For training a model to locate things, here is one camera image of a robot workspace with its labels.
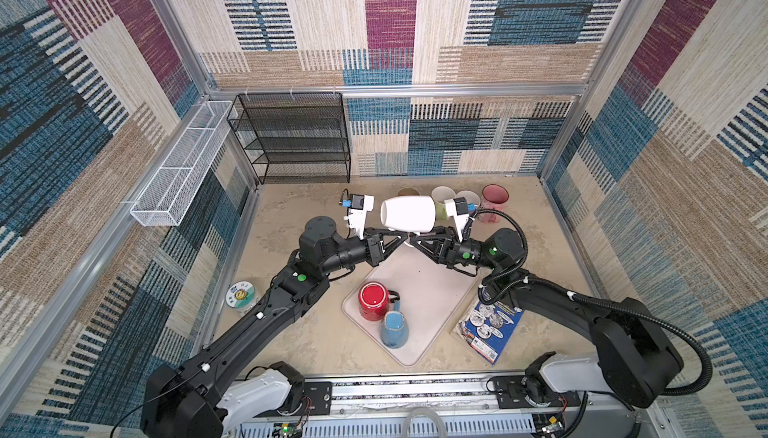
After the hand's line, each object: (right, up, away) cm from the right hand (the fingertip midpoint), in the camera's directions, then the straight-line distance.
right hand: (410, 243), depth 68 cm
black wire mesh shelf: (-39, +33, +41) cm, 65 cm away
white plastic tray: (+7, -17, +22) cm, 28 cm away
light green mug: (+12, +12, +35) cm, 39 cm away
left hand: (-1, +2, -3) cm, 4 cm away
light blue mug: (-3, -24, +10) cm, 26 cm away
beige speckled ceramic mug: (+2, +14, +37) cm, 40 cm away
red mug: (-9, -17, +13) cm, 23 cm away
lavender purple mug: (+23, +12, +36) cm, 45 cm away
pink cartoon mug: (+31, +12, +37) cm, 50 cm away
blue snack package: (+22, -24, +14) cm, 36 cm away
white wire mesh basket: (-57, +11, +3) cm, 58 cm away
